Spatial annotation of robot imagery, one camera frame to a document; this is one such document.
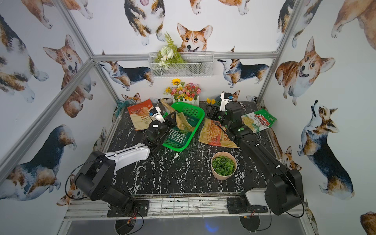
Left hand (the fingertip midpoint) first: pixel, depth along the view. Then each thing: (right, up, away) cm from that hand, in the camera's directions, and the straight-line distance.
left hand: (175, 108), depth 83 cm
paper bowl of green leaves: (+26, -30, -6) cm, 40 cm away
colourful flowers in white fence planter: (+1, +13, +24) cm, 28 cm away
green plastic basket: (+6, 0, +32) cm, 32 cm away
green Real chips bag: (-1, -18, +17) cm, 25 cm away
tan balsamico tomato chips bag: (+23, -16, +18) cm, 34 cm away
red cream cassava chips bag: (-33, -4, +31) cm, 45 cm away
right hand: (+21, +3, -6) cm, 22 cm away
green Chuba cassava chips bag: (+59, -7, +28) cm, 66 cm away
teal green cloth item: (-51, +4, +38) cm, 64 cm away
